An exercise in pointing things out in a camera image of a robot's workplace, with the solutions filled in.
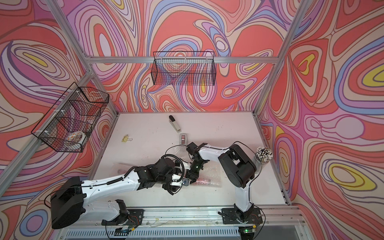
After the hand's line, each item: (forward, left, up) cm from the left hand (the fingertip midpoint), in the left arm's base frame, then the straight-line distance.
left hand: (182, 178), depth 80 cm
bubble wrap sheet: (+4, -16, -6) cm, 17 cm away
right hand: (0, -4, -7) cm, 8 cm away
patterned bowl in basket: (+13, +51, +21) cm, 56 cm away
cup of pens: (+7, -42, +12) cm, 44 cm away
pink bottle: (-1, -11, -2) cm, 11 cm away
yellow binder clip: (+30, +42, -6) cm, 52 cm away
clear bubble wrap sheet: (+6, +38, -3) cm, 39 cm away
